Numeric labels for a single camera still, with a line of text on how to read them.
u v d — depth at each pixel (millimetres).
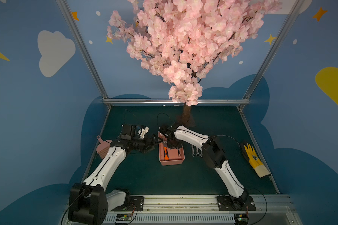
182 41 506
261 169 865
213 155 593
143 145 701
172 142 814
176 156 925
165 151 931
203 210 737
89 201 392
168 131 720
